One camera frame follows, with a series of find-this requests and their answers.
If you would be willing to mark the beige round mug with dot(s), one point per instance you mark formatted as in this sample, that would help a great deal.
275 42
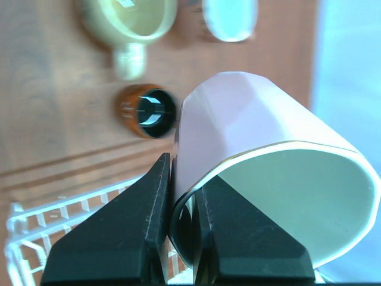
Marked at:
127 28

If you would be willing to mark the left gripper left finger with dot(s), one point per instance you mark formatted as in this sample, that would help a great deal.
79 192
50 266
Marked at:
123 243

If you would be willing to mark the small dark brown cup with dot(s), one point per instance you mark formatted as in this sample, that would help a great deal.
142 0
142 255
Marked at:
148 110

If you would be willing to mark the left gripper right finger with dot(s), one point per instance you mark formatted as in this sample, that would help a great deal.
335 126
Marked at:
237 244

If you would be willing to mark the pink faceted mug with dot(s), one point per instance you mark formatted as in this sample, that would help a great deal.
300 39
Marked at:
242 128

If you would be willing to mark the white wire dish rack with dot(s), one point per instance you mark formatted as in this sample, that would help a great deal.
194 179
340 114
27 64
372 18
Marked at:
32 232

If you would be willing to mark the white floral mug pink handle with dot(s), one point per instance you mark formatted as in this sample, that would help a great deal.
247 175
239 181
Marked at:
231 20

